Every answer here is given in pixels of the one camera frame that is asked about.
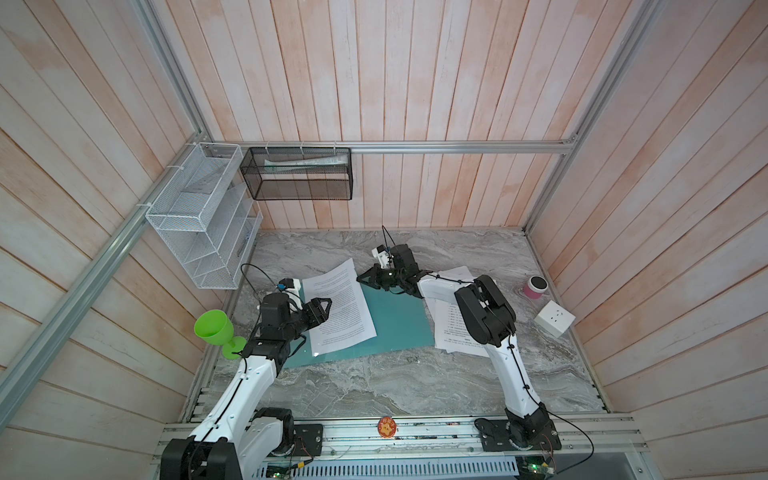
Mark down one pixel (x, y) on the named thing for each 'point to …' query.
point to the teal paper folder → (399, 321)
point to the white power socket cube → (555, 319)
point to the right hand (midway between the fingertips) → (355, 279)
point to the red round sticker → (386, 427)
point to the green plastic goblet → (215, 327)
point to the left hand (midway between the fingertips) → (325, 309)
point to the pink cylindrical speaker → (537, 285)
